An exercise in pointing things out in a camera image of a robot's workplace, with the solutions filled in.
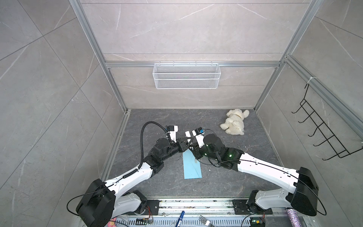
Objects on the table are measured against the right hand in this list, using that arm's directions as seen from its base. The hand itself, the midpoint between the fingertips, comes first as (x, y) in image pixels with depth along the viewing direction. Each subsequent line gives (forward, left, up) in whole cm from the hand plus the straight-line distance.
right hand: (189, 144), depth 75 cm
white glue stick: (+4, +1, +5) cm, 6 cm away
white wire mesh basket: (+51, 0, +10) cm, 52 cm away
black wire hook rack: (-5, -64, +12) cm, 65 cm away
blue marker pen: (-32, +6, -18) cm, 37 cm away
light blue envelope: (-4, -2, -20) cm, 21 cm away
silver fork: (-34, -7, -18) cm, 39 cm away
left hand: (+2, -2, +5) cm, 5 cm away
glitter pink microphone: (-32, -50, -17) cm, 62 cm away
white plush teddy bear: (+22, -33, -11) cm, 41 cm away
